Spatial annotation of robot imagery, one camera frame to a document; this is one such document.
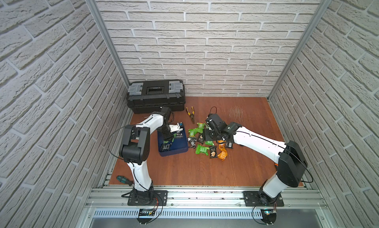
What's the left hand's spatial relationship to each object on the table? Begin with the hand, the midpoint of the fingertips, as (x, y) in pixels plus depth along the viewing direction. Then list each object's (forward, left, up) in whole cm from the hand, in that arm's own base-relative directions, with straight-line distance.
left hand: (169, 132), depth 96 cm
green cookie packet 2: (+3, -21, +2) cm, 22 cm away
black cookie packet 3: (-6, -16, 0) cm, 17 cm away
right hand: (-7, -24, +10) cm, 27 cm away
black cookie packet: (-9, -39, 0) cm, 40 cm away
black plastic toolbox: (+20, +15, +14) cm, 28 cm away
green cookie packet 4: (-11, -20, -1) cm, 23 cm away
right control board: (-46, -53, -1) cm, 70 cm away
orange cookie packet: (-16, -34, 0) cm, 38 cm away
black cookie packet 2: (-13, -29, -1) cm, 32 cm away
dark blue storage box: (-9, -3, -1) cm, 10 cm away
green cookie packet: (-7, -27, 0) cm, 28 cm away
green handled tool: (-29, +21, -1) cm, 36 cm away
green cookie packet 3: (+1, -16, 0) cm, 16 cm away
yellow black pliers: (+15, -15, 0) cm, 22 cm away
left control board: (-43, +8, -5) cm, 44 cm away
